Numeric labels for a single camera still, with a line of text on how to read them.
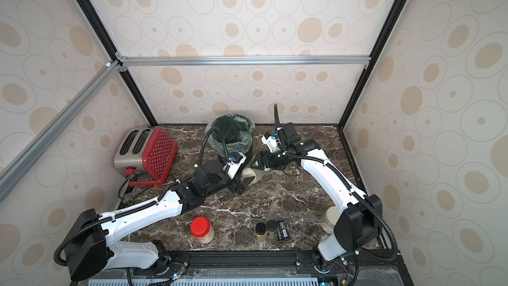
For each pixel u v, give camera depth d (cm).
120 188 91
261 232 73
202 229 70
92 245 39
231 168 64
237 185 68
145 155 85
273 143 73
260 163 69
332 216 75
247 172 80
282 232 80
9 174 51
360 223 42
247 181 68
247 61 175
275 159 68
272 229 73
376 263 75
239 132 96
